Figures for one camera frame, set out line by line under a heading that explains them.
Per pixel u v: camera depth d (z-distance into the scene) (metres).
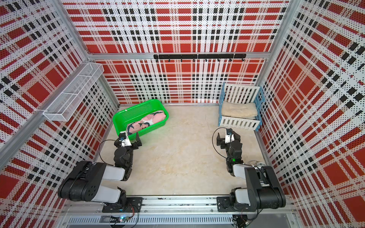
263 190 0.43
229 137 0.74
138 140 0.81
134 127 0.99
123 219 0.69
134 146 0.80
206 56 0.89
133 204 0.74
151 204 0.75
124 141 0.73
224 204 0.72
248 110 1.07
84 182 0.44
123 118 1.10
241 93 1.12
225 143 0.78
